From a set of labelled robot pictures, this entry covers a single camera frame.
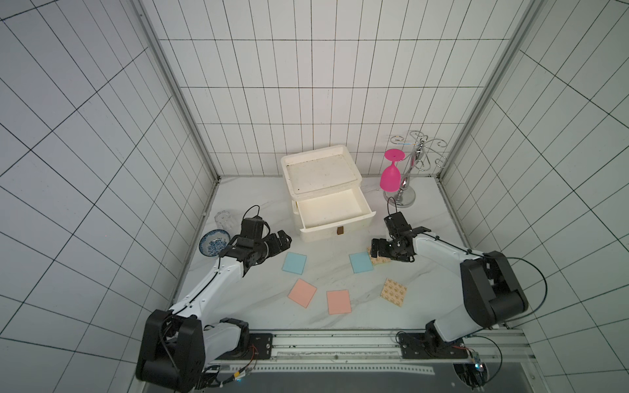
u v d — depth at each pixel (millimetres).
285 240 772
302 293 841
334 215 852
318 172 891
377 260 912
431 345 656
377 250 835
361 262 906
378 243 841
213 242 947
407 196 1108
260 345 727
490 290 446
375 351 728
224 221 929
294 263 909
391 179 965
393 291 834
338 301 818
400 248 727
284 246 764
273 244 758
